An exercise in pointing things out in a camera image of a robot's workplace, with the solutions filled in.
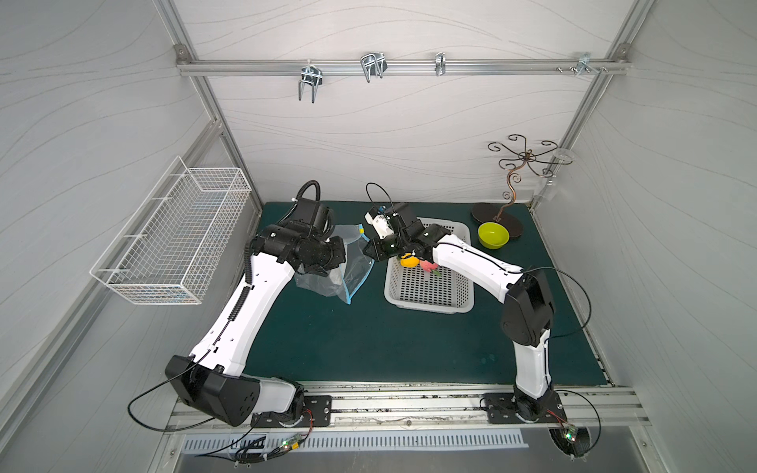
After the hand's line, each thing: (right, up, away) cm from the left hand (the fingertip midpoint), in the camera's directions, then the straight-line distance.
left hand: (343, 258), depth 73 cm
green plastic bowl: (+51, +6, +35) cm, 62 cm away
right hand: (+4, +2, +11) cm, 12 cm away
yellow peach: (+18, -3, +20) cm, 27 cm away
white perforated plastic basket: (+21, -13, +22) cm, 33 cm away
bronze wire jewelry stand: (+53, +14, +42) cm, 69 cm away
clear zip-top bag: (-2, -8, +13) cm, 15 cm away
